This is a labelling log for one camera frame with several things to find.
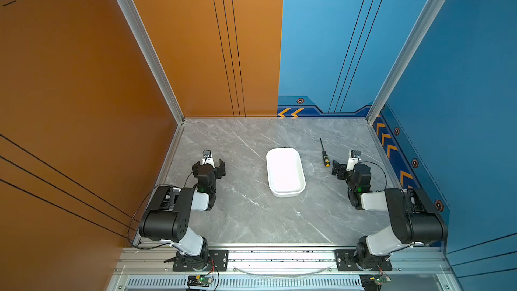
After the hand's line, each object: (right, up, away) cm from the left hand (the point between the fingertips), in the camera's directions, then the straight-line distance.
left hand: (209, 159), depth 93 cm
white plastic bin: (+36, -6, +1) cm, 37 cm away
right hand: (+63, -1, +1) cm, 63 cm away
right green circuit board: (+65, -41, -23) cm, 80 cm away
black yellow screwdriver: (+57, +1, +9) cm, 58 cm away
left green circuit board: (+2, -41, -22) cm, 47 cm away
